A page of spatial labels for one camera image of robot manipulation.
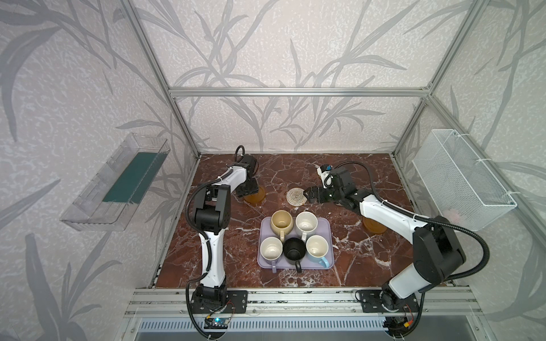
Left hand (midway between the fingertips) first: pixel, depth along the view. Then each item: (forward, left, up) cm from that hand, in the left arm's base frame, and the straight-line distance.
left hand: (252, 185), depth 104 cm
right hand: (-8, -28, +13) cm, 32 cm away
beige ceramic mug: (-19, -15, 0) cm, 25 cm away
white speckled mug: (-19, -26, 0) cm, 33 cm away
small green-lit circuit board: (-55, +6, -3) cm, 56 cm away
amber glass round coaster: (-6, -3, -2) cm, 7 cm away
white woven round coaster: (-5, -21, -2) cm, 22 cm away
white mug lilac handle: (-32, -11, 0) cm, 34 cm away
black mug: (-32, -21, 0) cm, 38 cm away
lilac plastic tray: (-21, -34, -2) cm, 40 cm away
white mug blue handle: (-30, -30, 0) cm, 42 cm away
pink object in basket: (-25, -75, +20) cm, 81 cm away
